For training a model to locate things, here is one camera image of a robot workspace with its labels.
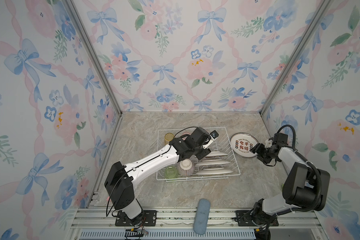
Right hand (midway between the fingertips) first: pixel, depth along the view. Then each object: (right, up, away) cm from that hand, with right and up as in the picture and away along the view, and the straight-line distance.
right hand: (254, 151), depth 92 cm
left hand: (-32, +6, -15) cm, 36 cm away
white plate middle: (-31, -4, -12) cm, 34 cm away
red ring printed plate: (-4, +4, +9) cm, 11 cm away
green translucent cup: (-50, -9, -12) cm, 52 cm away
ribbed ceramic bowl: (-42, -8, -7) cm, 43 cm away
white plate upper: (-25, 0, -9) cm, 27 cm away
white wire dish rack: (-19, +4, +6) cm, 20 cm away
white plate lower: (-28, -8, -15) cm, 32 cm away
